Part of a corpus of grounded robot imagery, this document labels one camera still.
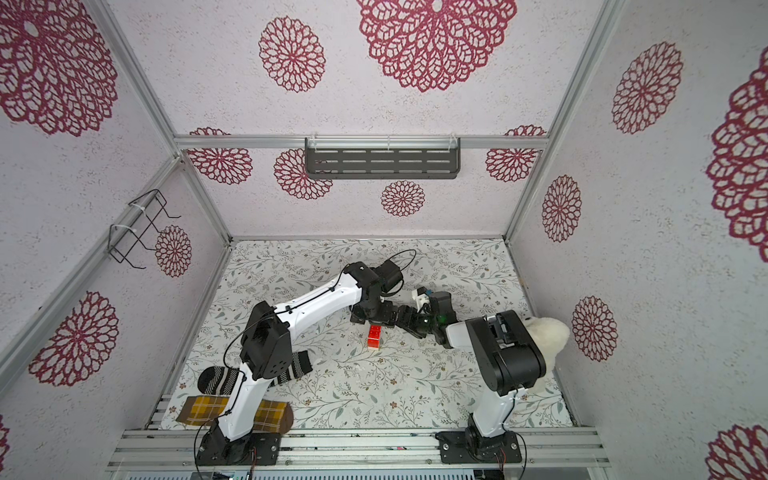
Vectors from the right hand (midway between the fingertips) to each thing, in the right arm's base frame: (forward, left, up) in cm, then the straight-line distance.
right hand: (391, 317), depth 94 cm
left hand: (-5, +3, +4) cm, 7 cm away
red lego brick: (-9, +5, +5) cm, 11 cm away
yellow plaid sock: (-29, +31, -2) cm, 42 cm away
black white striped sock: (-20, +48, -2) cm, 52 cm away
